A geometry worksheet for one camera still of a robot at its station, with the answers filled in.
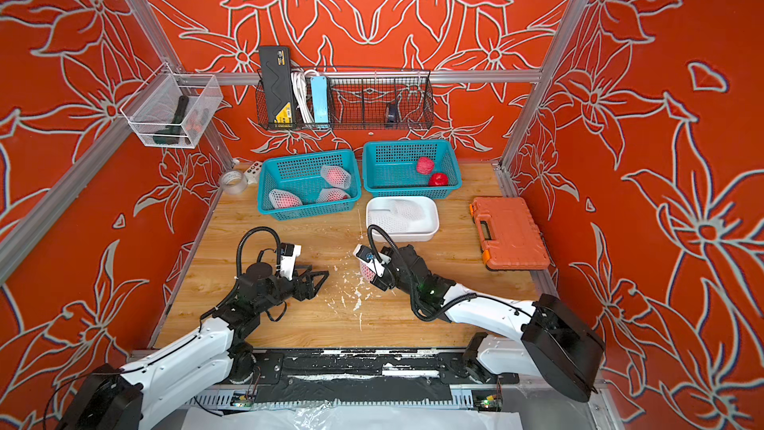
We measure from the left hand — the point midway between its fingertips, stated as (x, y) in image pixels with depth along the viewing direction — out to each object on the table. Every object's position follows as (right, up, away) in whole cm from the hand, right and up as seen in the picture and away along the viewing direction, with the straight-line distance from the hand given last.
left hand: (320, 270), depth 82 cm
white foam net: (+22, +13, +13) cm, 29 cm away
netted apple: (+1, +28, +25) cm, 37 cm away
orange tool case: (+59, +8, +12) cm, 60 cm away
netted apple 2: (-16, +19, +16) cm, 30 cm away
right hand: (+11, +5, -4) cm, 13 cm away
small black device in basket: (+21, +47, +8) cm, 52 cm away
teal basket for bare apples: (+21, +31, +37) cm, 53 cm away
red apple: (+34, +32, +31) cm, 56 cm away
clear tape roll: (-41, +26, +32) cm, 58 cm away
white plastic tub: (+34, +15, +21) cm, 42 cm away
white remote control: (-33, +29, +32) cm, 54 cm away
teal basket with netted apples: (-14, +28, +32) cm, 45 cm away
